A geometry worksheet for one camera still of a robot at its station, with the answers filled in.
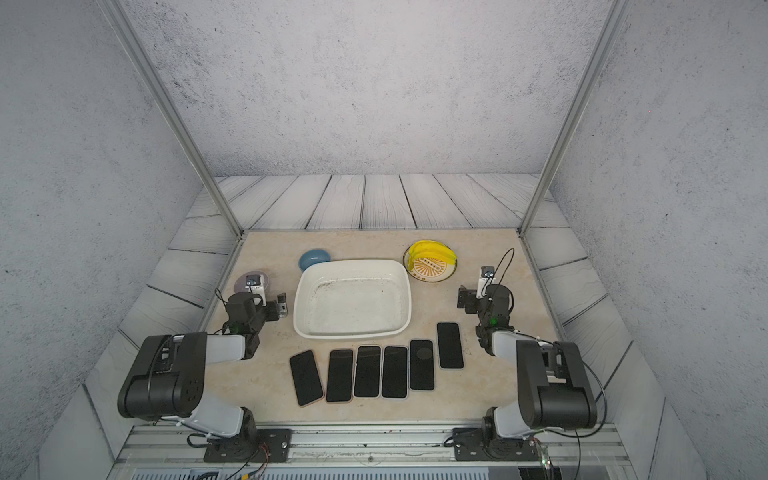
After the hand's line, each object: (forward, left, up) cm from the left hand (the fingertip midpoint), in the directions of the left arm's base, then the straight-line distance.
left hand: (273, 293), depth 95 cm
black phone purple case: (-24, -38, -5) cm, 45 cm away
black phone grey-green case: (-21, -45, -6) cm, 51 cm away
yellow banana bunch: (+18, -51, 0) cm, 54 cm away
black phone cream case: (-25, -30, -6) cm, 40 cm away
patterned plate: (+13, -50, -5) cm, 52 cm away
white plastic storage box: (+2, -24, -6) cm, 25 cm away
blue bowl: (+19, -9, -4) cm, 21 cm away
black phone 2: (-25, -22, -6) cm, 34 cm away
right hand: (-1, -64, +4) cm, 64 cm away
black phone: (-24, -13, -5) cm, 28 cm away
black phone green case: (-16, -54, -6) cm, 57 cm away
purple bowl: (+6, +12, -1) cm, 14 cm away
